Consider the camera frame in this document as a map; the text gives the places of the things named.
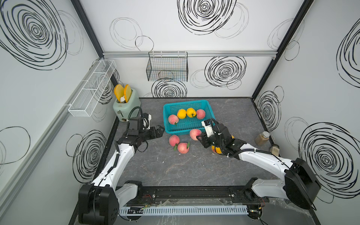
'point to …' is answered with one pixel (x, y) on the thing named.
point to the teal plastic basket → (185, 125)
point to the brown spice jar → (261, 139)
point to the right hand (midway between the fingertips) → (199, 136)
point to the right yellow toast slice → (127, 92)
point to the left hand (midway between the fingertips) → (157, 130)
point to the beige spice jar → (274, 149)
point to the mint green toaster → (122, 109)
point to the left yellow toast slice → (119, 91)
